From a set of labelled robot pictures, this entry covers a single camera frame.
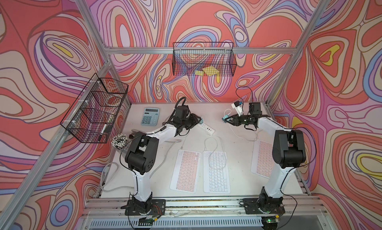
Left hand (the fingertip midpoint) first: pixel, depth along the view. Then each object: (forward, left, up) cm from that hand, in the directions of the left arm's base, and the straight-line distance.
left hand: (202, 120), depth 92 cm
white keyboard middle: (-29, -7, -14) cm, 33 cm away
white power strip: (+1, -5, -11) cm, 12 cm away
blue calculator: (+12, +38, -11) cm, 41 cm away
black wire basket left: (-6, +61, +11) cm, 62 cm away
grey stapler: (0, +47, -12) cm, 48 cm away
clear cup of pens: (-19, +45, +5) cm, 49 cm away
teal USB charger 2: (+2, -14, 0) cm, 14 cm away
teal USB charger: (+9, 0, -12) cm, 15 cm away
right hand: (+1, -16, -3) cm, 17 cm away
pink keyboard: (-27, +10, -14) cm, 33 cm away
